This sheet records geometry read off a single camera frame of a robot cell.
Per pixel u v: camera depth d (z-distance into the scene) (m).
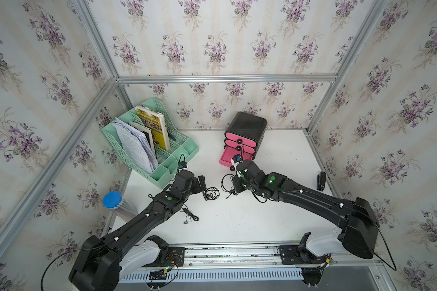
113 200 0.70
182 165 0.73
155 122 0.93
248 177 0.59
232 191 0.81
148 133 0.92
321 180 0.93
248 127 1.00
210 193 0.91
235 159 0.70
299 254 0.65
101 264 0.39
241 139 0.95
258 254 0.75
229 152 1.05
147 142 0.82
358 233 0.39
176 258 0.72
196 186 0.73
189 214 0.84
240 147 1.00
